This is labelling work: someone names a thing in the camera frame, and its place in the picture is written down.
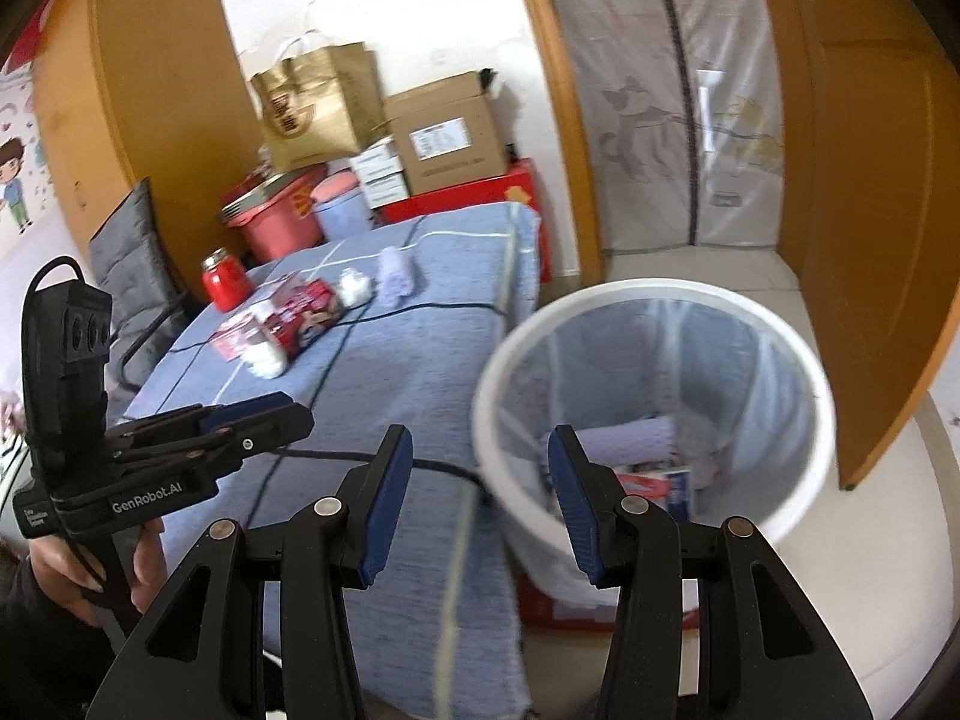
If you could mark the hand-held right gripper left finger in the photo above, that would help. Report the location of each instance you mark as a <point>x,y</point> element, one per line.
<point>382,514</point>

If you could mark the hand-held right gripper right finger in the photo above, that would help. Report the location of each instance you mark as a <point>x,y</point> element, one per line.
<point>574,514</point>

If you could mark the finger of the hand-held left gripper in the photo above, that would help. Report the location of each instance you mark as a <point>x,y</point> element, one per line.
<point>274,431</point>
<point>247,409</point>

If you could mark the lavender cloth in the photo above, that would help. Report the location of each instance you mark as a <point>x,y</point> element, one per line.
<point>626,439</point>
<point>396,277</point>

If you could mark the red and blue carton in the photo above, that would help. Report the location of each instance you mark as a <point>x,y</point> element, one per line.
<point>664,491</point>

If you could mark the white round trash bin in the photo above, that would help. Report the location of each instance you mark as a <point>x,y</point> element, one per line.
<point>795,480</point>

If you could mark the person's left forearm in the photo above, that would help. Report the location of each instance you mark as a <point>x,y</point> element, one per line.
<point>45,660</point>

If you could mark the person's left hand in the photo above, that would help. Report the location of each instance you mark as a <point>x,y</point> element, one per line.
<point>64,577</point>

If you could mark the crumpled white tissue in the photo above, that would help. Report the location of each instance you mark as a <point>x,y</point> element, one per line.
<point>356,287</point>
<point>268,361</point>

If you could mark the low red box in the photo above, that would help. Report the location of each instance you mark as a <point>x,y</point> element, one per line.
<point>555,604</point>

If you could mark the blue checked blanket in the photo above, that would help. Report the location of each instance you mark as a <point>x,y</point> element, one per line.
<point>375,390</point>

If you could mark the red and white snack packet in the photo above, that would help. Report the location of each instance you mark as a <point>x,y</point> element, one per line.
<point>304,311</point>

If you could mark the red jar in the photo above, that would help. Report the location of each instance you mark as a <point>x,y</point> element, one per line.
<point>225,285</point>

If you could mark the grey cushioned chair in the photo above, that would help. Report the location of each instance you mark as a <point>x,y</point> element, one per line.
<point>127,255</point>

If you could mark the clear plastic bin liner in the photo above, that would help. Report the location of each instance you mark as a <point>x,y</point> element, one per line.
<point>600,360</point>

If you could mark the pink plastic bucket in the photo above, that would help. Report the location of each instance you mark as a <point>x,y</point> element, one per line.
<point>281,229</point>

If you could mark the blue bucket with pink lid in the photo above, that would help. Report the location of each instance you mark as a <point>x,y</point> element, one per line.
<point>341,210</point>

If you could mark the large red box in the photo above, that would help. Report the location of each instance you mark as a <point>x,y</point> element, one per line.
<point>465,195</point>

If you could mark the brown paper bag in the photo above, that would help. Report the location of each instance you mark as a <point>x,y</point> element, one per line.
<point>322,112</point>

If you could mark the wooden wardrobe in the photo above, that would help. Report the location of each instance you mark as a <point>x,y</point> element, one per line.
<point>150,90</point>

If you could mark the brown cardboard box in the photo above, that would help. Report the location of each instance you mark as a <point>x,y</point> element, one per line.
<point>450,139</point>

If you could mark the wooden door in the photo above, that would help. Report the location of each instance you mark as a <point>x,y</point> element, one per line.
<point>870,240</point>

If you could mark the printed translucent door curtain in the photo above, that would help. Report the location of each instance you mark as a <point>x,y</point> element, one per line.
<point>660,105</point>

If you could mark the cartoon couple wall sticker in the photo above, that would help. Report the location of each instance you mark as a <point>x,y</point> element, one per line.
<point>13,180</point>

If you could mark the red wall decoration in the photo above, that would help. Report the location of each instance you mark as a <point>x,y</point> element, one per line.
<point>34,34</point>

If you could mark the wooden door frame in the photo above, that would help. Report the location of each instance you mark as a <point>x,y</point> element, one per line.
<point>559,127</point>

